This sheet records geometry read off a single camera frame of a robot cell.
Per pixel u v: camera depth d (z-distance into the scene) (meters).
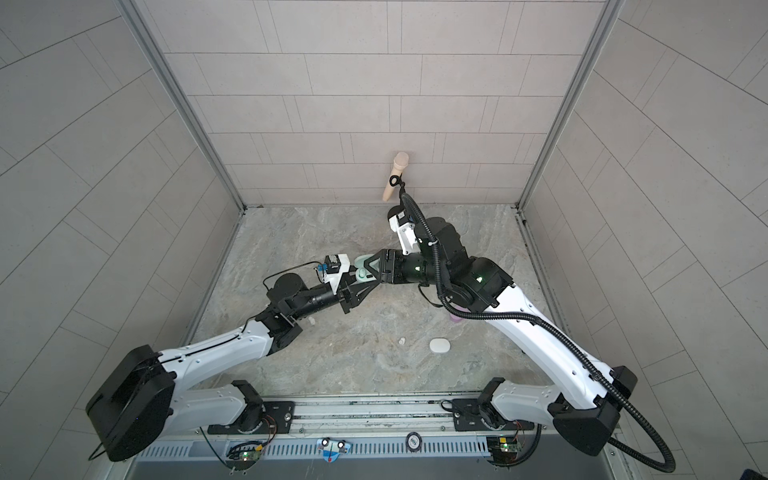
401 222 0.57
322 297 0.63
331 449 0.66
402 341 0.83
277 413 0.71
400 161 0.94
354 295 0.64
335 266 0.58
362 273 0.65
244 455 0.65
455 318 0.44
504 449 0.68
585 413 0.38
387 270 0.54
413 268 0.54
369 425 0.71
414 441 0.68
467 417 0.71
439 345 0.81
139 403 0.39
